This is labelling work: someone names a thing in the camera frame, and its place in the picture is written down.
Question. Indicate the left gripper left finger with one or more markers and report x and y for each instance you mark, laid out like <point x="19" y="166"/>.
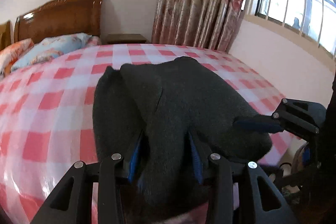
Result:
<point x="71" y="199"/>

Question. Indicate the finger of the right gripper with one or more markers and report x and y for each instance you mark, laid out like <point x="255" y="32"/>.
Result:
<point x="261" y="124"/>

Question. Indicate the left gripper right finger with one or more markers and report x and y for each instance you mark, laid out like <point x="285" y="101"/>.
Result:
<point x="239" y="192"/>

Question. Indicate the dark striped knit sweater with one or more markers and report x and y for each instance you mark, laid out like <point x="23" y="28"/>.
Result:
<point x="166" y="103"/>

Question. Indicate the pink checkered bed cover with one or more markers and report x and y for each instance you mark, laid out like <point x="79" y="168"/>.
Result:
<point x="46" y="113"/>

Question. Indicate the dark wooden nightstand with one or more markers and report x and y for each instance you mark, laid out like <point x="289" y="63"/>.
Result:
<point x="125" y="39"/>

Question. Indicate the blue floral folded quilt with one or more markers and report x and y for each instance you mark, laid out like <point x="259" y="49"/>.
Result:
<point x="52" y="48"/>

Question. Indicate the orange floral pillow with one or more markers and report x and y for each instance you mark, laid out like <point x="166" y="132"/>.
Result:
<point x="12" y="53"/>

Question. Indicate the carved wooden headboard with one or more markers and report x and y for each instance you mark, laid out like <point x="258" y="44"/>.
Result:
<point x="57" y="18"/>

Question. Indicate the light wooden headboard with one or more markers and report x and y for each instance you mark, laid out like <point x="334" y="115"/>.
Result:
<point x="5" y="35"/>

